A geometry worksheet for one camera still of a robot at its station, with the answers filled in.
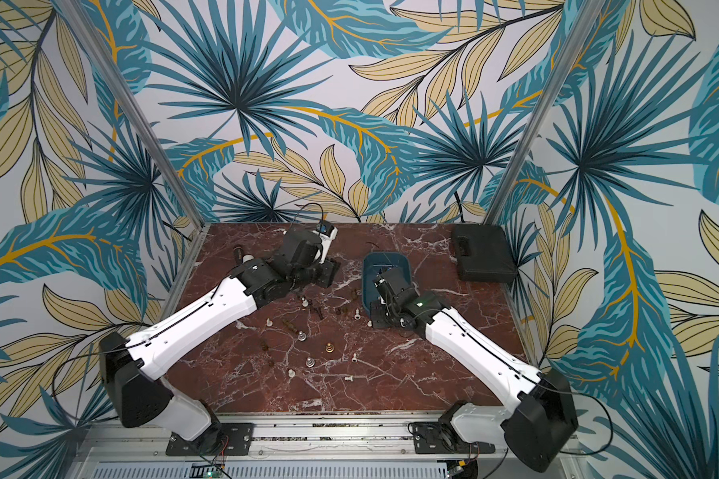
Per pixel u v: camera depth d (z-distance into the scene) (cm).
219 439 67
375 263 106
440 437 65
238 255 107
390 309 58
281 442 75
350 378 83
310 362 84
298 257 56
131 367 40
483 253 105
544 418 39
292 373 83
